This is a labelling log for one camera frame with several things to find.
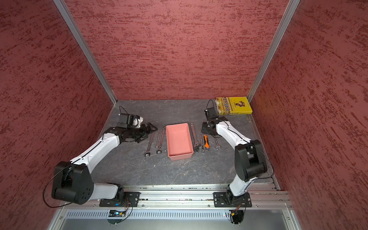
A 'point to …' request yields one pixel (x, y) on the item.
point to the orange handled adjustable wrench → (206, 143)
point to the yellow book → (233, 105)
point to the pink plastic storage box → (179, 142)
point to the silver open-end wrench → (196, 144)
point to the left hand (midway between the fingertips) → (152, 134)
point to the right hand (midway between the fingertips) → (206, 131)
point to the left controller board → (115, 213)
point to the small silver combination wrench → (157, 140)
